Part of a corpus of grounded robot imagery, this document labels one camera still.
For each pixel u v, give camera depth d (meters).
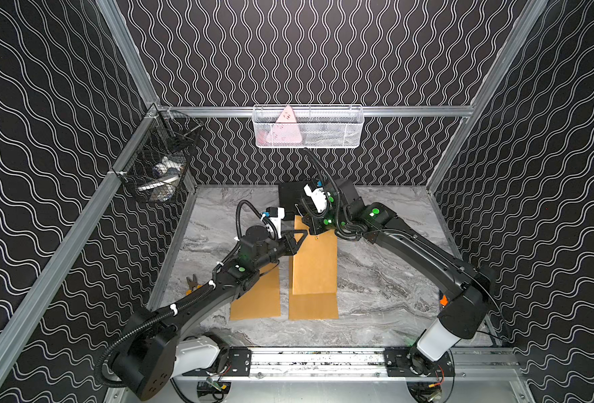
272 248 0.66
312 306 0.86
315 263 0.77
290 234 0.68
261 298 0.88
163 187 0.74
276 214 0.70
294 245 0.71
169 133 0.99
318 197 0.67
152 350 0.41
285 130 0.90
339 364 0.76
